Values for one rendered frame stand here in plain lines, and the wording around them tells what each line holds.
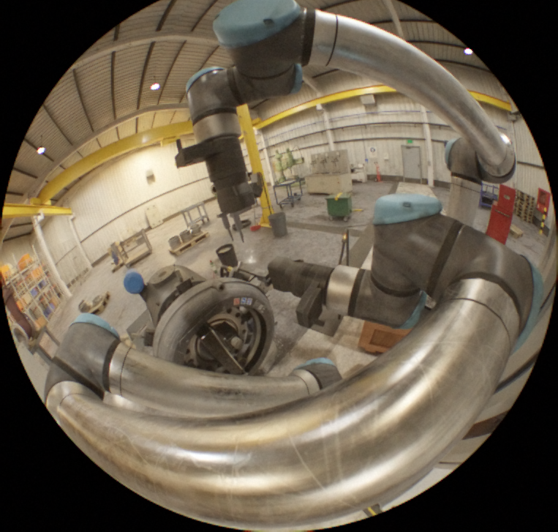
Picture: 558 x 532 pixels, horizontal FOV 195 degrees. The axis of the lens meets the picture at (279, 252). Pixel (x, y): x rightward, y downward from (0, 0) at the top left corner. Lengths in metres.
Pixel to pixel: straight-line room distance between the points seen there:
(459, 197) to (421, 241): 0.42
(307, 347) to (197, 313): 1.05
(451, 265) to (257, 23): 0.27
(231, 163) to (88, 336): 0.41
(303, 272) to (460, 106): 0.40
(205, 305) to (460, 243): 0.70
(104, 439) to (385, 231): 0.31
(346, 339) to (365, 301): 1.26
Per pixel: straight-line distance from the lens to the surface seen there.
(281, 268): 0.33
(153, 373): 0.33
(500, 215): 3.63
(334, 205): 3.66
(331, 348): 1.47
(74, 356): 0.36
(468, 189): 0.58
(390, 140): 10.75
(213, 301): 0.68
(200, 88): 0.35
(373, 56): 0.24
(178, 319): 0.67
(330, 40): 0.22
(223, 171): 0.30
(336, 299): 0.28
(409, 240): 0.19
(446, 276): 0.17
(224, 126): 0.31
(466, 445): 0.32
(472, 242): 0.18
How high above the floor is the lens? 1.32
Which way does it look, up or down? 28 degrees down
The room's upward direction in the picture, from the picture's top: 14 degrees counter-clockwise
